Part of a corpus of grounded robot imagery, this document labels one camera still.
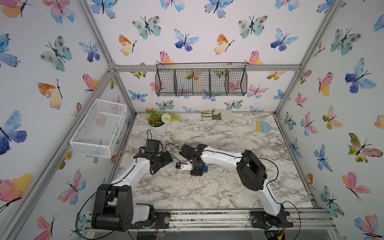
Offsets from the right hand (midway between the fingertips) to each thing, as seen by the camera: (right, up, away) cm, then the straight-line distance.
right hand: (196, 168), depth 89 cm
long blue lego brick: (+5, +3, -12) cm, 13 cm away
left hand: (-16, +5, 0) cm, 17 cm away
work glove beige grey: (+16, +35, +29) cm, 48 cm away
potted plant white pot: (-25, +23, +14) cm, 37 cm away
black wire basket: (+16, +56, +9) cm, 59 cm away
